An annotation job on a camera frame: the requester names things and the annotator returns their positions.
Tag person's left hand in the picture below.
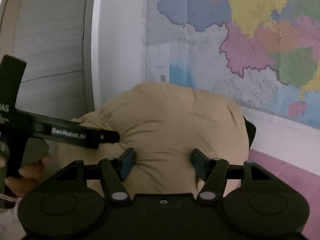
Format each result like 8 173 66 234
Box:
1 153 54 202

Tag colourful wall map poster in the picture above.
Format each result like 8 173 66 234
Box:
146 0 319 128

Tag tan puffer down jacket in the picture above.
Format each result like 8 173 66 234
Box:
57 83 249 197

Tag grey wardrobe door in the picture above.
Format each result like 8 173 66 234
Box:
1 0 94 120

